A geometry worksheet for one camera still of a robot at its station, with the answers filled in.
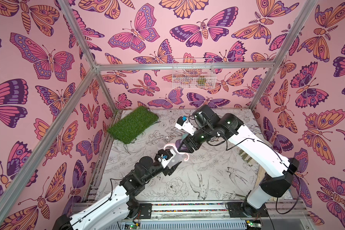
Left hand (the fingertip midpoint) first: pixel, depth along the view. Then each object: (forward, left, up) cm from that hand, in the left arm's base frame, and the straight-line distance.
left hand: (176, 154), depth 73 cm
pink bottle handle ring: (-1, +1, +10) cm, 10 cm away
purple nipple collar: (-1, -1, +11) cm, 12 cm away
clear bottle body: (-4, -1, +4) cm, 5 cm away
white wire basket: (+52, -12, +14) cm, 55 cm away
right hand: (0, -3, +9) cm, 10 cm away
